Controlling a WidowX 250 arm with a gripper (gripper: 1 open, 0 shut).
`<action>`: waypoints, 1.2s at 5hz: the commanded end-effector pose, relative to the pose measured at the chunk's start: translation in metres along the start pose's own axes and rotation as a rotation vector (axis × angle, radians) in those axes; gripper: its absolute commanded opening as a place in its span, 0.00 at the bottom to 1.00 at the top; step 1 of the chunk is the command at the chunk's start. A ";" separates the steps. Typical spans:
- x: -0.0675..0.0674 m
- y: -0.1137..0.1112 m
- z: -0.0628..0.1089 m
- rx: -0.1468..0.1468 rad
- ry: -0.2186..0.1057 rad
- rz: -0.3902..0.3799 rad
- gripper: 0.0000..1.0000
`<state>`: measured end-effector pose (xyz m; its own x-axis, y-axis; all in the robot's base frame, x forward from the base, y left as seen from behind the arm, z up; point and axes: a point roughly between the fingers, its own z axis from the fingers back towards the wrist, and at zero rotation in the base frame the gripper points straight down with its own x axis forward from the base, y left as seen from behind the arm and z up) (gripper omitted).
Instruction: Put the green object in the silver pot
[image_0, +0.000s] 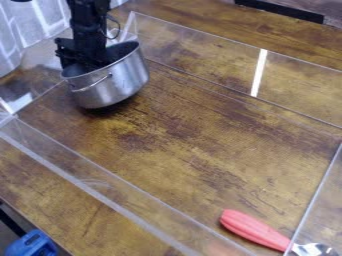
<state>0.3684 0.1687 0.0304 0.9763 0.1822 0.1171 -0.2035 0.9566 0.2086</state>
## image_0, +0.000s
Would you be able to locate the clear acrylic barrier wall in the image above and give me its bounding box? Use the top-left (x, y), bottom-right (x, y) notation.
top-left (0, 6), bottom-right (342, 256)

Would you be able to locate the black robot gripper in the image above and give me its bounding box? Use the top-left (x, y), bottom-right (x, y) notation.
top-left (55, 16), bottom-right (109, 69)

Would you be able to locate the red handled metal spoon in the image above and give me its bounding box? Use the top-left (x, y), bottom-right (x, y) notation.
top-left (220, 209), bottom-right (342, 256)

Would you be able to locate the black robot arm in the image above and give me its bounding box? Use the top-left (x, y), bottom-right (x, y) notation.
top-left (55, 0), bottom-right (109, 68)

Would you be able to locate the white patterned curtain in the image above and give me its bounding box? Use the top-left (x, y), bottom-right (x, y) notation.
top-left (0, 0), bottom-right (127, 77)

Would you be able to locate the blue plastic object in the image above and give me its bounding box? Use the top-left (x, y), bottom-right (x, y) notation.
top-left (4, 229), bottom-right (57, 256)

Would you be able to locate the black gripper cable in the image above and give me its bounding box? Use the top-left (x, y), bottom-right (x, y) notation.
top-left (99, 13), bottom-right (123, 40)

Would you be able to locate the silver steel pot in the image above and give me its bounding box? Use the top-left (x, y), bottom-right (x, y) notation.
top-left (61, 41), bottom-right (149, 109)

